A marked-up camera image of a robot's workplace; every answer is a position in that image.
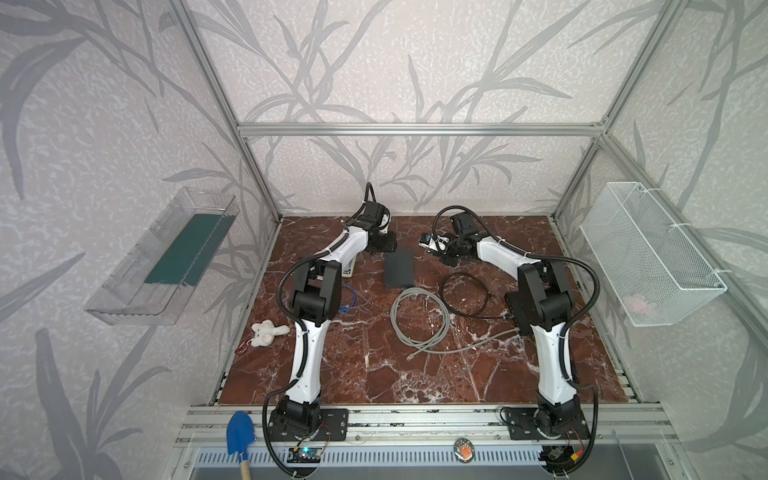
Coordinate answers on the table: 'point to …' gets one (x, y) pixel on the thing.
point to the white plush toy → (266, 331)
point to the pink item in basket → (635, 304)
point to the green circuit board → (303, 455)
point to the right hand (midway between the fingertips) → (438, 240)
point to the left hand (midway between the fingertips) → (396, 235)
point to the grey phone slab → (348, 268)
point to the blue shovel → (240, 434)
